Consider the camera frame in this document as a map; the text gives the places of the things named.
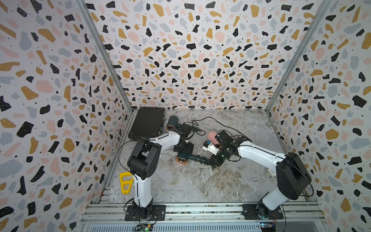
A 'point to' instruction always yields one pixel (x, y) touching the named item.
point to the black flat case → (149, 123)
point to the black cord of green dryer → (196, 123)
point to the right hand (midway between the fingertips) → (210, 162)
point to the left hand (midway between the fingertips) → (189, 150)
